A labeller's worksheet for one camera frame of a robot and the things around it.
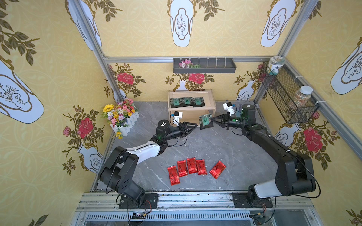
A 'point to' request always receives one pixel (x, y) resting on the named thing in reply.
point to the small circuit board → (138, 215)
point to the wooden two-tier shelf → (191, 114)
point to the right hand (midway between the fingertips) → (215, 118)
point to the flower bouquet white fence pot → (121, 117)
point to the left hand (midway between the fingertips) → (193, 124)
